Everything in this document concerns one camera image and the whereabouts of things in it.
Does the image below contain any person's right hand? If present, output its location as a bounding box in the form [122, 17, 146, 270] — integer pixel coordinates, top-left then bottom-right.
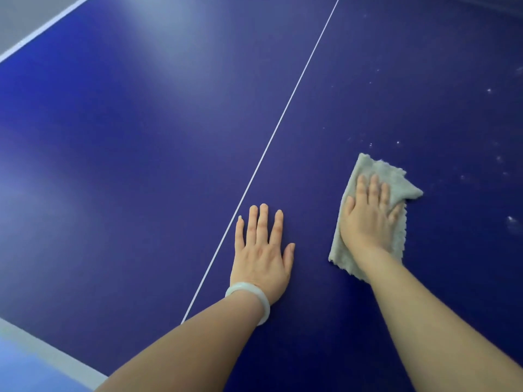
[339, 173, 403, 262]

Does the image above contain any person's left hand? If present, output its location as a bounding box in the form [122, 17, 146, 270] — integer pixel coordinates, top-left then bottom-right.
[230, 203, 296, 306]

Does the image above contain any grey cleaning cloth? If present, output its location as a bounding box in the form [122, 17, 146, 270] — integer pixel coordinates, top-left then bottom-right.
[328, 152, 424, 283]

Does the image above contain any person's left forearm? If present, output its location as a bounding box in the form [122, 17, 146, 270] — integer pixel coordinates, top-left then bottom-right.
[96, 290, 264, 392]

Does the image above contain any person's right forearm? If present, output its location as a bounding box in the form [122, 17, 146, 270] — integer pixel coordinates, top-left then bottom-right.
[358, 248, 523, 392]

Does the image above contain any white jade bangle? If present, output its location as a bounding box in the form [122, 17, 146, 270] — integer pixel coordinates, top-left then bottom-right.
[225, 282, 271, 326]

